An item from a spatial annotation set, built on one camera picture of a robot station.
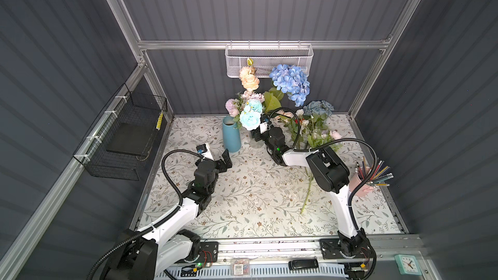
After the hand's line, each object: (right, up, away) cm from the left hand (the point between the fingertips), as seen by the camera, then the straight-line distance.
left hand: (218, 152), depth 83 cm
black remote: (+33, -39, -14) cm, 53 cm away
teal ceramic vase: (+5, +7, +11) cm, 14 cm away
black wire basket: (-38, +19, -3) cm, 42 cm away
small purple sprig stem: (+51, +6, +18) cm, 55 cm away
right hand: (+17, +14, +14) cm, 26 cm away
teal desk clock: (+71, -40, -13) cm, 82 cm away
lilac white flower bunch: (+7, +20, +2) cm, 22 cm away
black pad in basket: (-32, +6, -10) cm, 34 cm away
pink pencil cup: (+62, -16, -1) cm, 64 cm away
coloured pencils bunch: (+69, -9, -2) cm, 69 cm away
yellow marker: (-26, +14, 0) cm, 29 cm away
